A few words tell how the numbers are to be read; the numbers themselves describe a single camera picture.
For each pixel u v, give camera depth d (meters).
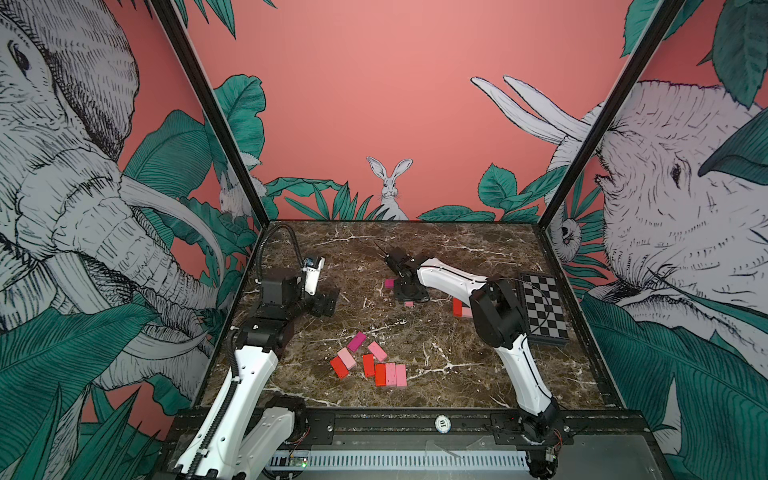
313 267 0.65
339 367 0.84
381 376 0.82
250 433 0.55
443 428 0.75
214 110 0.86
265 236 1.20
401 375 0.82
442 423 0.75
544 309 0.93
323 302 0.67
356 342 0.88
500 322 0.58
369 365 0.84
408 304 0.96
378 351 0.87
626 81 0.80
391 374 0.82
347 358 0.85
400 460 0.70
